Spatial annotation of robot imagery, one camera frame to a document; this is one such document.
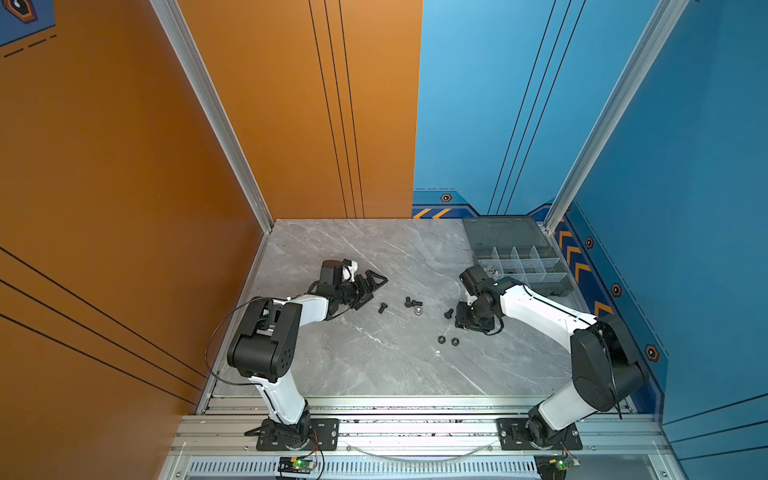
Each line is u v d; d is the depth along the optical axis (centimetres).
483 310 66
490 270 103
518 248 105
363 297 85
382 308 96
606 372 45
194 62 77
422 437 75
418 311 96
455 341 89
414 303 97
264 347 48
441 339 89
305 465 70
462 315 79
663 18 70
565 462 69
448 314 94
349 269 81
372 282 85
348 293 83
